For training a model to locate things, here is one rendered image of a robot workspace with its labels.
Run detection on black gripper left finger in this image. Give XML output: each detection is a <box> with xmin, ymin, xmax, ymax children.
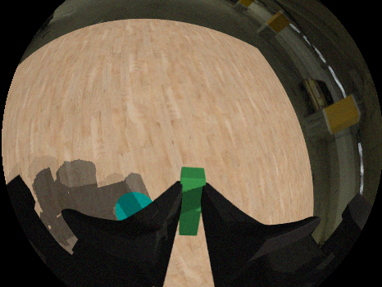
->
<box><xmin>61</xmin><ymin>182</ymin><xmax>182</xmax><ymax>287</ymax></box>

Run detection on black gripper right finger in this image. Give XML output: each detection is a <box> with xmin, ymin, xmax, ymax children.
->
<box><xmin>201</xmin><ymin>183</ymin><xmax>321</xmax><ymax>287</ymax></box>

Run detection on cyan circle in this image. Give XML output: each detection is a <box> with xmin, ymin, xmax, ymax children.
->
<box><xmin>115</xmin><ymin>192</ymin><xmax>152</xmax><ymax>221</ymax></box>

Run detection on green rectangular bar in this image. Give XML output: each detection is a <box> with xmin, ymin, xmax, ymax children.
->
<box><xmin>179</xmin><ymin>167</ymin><xmax>207</xmax><ymax>235</ymax></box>

